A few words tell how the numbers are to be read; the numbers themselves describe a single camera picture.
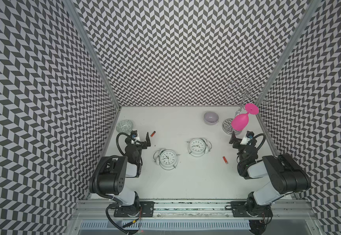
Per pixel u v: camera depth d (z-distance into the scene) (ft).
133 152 2.21
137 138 2.54
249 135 2.42
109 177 1.46
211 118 3.53
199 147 3.00
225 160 2.97
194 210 2.42
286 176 1.48
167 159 2.79
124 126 3.36
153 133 3.27
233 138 2.69
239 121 2.72
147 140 2.72
